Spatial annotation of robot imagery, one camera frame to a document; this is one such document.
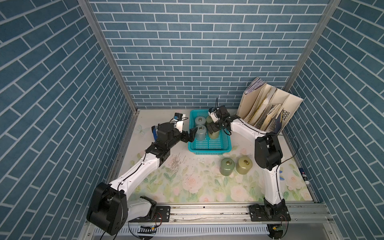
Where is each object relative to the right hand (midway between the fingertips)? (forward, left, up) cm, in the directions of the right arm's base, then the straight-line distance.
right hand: (214, 125), depth 101 cm
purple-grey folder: (+20, -26, +21) cm, 39 cm away
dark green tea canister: (-29, -7, -2) cm, 30 cm away
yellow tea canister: (-5, 0, -6) cm, 7 cm away
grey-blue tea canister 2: (+2, +10, +1) cm, 10 cm away
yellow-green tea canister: (-28, -17, -1) cm, 32 cm away
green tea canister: (+2, +4, +2) cm, 5 cm away
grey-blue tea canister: (-7, +9, 0) cm, 11 cm away
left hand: (-16, +12, +16) cm, 26 cm away
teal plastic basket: (+9, +15, 0) cm, 18 cm away
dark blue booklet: (+5, -44, 0) cm, 44 cm away
